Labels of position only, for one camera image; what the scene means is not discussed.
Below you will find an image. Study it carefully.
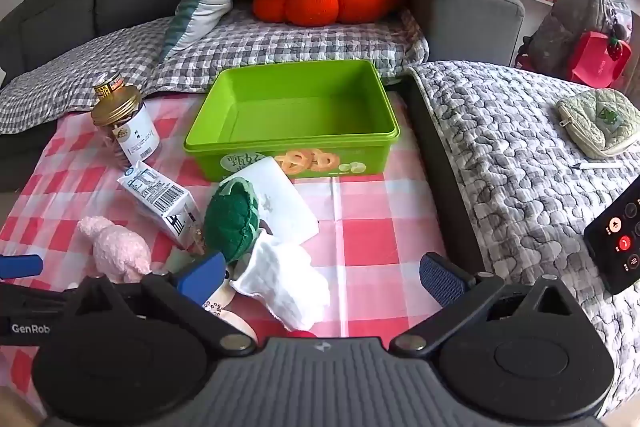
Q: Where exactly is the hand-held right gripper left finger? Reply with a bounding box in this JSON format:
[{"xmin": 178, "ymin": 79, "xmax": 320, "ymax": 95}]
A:
[{"xmin": 65, "ymin": 251, "xmax": 258, "ymax": 355}]

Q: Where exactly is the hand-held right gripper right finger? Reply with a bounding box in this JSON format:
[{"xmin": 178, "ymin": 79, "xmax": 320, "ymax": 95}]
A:
[{"xmin": 387, "ymin": 252, "xmax": 581, "ymax": 358}]

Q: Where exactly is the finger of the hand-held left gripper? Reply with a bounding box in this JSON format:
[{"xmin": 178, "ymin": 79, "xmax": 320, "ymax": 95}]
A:
[{"xmin": 0, "ymin": 254, "xmax": 44, "ymax": 280}]

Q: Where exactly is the green felt plush toy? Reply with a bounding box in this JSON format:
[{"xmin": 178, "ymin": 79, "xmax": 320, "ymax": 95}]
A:
[{"xmin": 202, "ymin": 177, "xmax": 261, "ymax": 264}]

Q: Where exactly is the white cloth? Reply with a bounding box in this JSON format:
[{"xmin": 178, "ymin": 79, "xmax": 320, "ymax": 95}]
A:
[{"xmin": 231, "ymin": 239, "xmax": 331, "ymax": 333}]

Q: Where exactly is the pink plush toy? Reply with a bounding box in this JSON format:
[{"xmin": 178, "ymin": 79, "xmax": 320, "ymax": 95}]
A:
[{"xmin": 76, "ymin": 216, "xmax": 152, "ymax": 284}]

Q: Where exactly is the green plastic box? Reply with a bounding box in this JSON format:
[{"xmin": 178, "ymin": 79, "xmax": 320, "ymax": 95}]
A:
[{"xmin": 182, "ymin": 59, "xmax": 401, "ymax": 182}]

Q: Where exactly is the pink checked tablecloth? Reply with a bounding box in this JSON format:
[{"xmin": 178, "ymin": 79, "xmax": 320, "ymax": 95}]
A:
[{"xmin": 0, "ymin": 92, "xmax": 451, "ymax": 408}]

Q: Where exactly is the white milk carton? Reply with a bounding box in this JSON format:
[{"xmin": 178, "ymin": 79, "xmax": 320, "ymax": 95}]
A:
[{"xmin": 116, "ymin": 159, "xmax": 201, "ymax": 253}]

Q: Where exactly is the white paper packet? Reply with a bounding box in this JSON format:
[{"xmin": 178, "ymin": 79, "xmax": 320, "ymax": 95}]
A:
[{"xmin": 222, "ymin": 156, "xmax": 321, "ymax": 245}]

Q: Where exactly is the grey quilted blanket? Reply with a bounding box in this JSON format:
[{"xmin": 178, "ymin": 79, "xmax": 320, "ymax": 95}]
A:
[{"xmin": 407, "ymin": 61, "xmax": 640, "ymax": 418}]

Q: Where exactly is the gold-lidded clear jar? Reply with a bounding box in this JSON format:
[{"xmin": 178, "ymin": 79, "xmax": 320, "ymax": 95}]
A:
[{"xmin": 90, "ymin": 83, "xmax": 162, "ymax": 168}]

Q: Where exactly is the black smartphone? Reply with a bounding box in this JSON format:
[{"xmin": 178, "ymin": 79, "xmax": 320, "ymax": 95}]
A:
[{"xmin": 582, "ymin": 174, "xmax": 640, "ymax": 295}]

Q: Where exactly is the white pen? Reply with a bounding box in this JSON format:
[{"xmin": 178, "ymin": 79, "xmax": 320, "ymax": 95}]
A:
[{"xmin": 570, "ymin": 161, "xmax": 626, "ymax": 172}]

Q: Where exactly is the yellow drink can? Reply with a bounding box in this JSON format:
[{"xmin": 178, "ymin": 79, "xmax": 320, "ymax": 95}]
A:
[{"xmin": 92, "ymin": 72, "xmax": 126, "ymax": 100}]

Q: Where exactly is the green quilted pouch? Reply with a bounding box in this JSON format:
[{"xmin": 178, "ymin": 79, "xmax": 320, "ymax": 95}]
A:
[{"xmin": 556, "ymin": 88, "xmax": 640, "ymax": 160}]

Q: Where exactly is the grey checked blanket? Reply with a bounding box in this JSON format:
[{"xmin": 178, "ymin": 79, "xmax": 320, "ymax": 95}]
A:
[{"xmin": 0, "ymin": 4, "xmax": 431, "ymax": 135}]

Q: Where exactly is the red plastic chair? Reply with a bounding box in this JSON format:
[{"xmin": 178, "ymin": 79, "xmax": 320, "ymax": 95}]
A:
[{"xmin": 517, "ymin": 32, "xmax": 632, "ymax": 90}]

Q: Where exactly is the strawberry charm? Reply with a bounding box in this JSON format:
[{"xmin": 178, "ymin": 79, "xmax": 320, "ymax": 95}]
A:
[{"xmin": 602, "ymin": 34, "xmax": 631, "ymax": 58}]

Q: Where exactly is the grey backpack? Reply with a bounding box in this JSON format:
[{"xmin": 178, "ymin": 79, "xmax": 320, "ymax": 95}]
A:
[{"xmin": 527, "ymin": 0, "xmax": 633, "ymax": 78}]

